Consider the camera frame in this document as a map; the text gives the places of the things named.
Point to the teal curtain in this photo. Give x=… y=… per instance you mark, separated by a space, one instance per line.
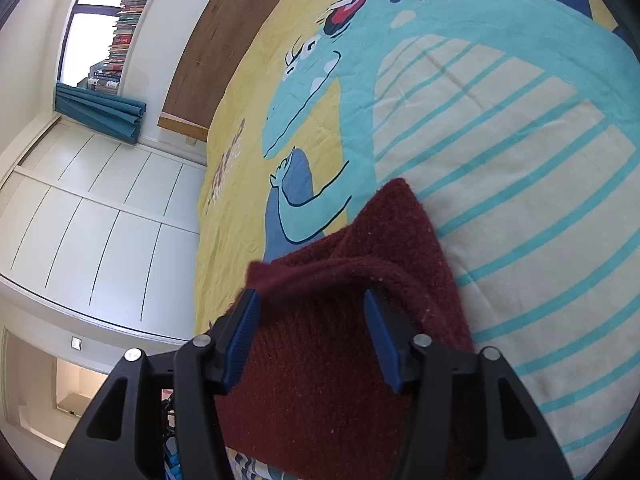
x=100 y=110

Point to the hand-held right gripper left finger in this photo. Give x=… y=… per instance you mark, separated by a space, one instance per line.
x=245 y=340

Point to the maroon knitted sweater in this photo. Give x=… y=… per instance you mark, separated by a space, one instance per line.
x=320 y=400

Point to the yellow dinosaur print blanket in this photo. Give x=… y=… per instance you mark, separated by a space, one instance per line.
x=500 y=210

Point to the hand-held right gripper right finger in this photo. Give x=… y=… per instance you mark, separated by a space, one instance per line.
x=385 y=345

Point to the row of books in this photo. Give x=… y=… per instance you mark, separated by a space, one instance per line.
x=125 y=35

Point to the wooden bed headboard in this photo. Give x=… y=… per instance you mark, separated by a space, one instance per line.
x=225 y=35

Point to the wall light switch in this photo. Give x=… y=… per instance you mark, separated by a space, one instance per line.
x=76 y=342

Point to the white wardrobe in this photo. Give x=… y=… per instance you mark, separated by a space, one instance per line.
x=100 y=220

